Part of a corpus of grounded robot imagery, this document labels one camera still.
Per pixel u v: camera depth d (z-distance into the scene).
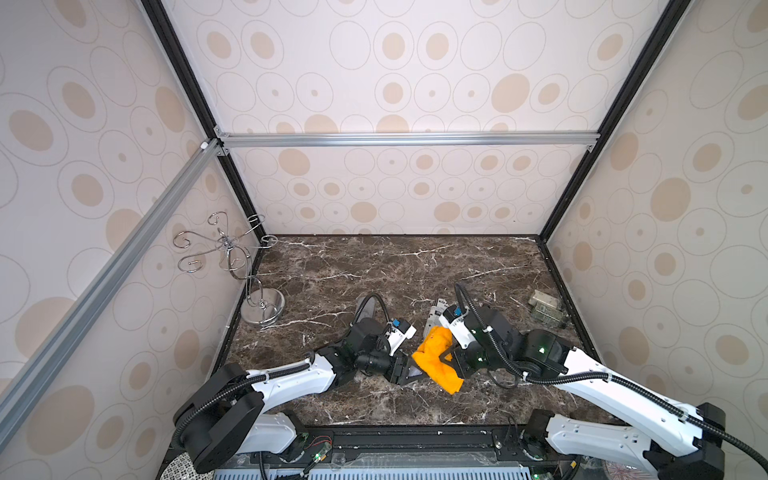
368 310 0.94
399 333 0.71
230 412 0.41
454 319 0.63
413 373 0.71
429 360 0.70
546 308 0.95
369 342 0.64
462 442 0.75
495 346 0.51
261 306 0.97
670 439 0.40
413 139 0.91
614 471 0.70
